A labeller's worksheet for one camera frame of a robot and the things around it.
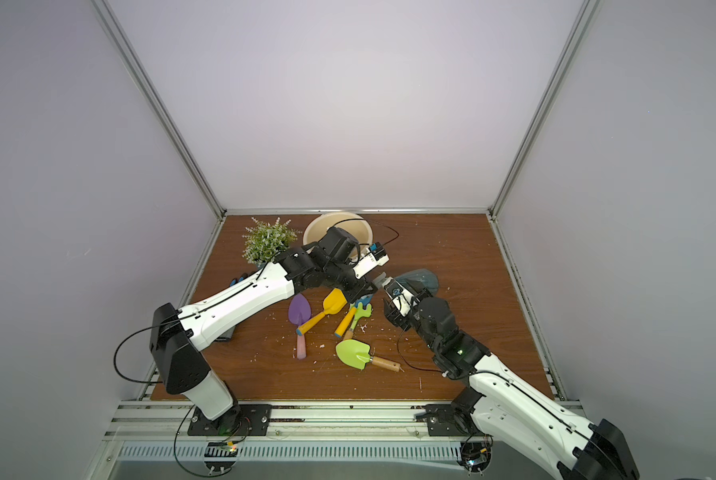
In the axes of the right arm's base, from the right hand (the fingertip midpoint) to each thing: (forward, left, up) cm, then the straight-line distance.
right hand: (401, 282), depth 75 cm
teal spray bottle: (+8, -7, -10) cm, 14 cm away
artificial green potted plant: (+14, +41, -2) cm, 43 cm away
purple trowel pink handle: (0, +31, -20) cm, 37 cm away
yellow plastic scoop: (+3, +21, -20) cm, 29 cm away
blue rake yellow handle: (-3, +16, -18) cm, 24 cm away
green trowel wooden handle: (-12, +12, -19) cm, 25 cm away
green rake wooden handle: (+1, +12, -20) cm, 23 cm away
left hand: (-2, +6, +1) cm, 6 cm away
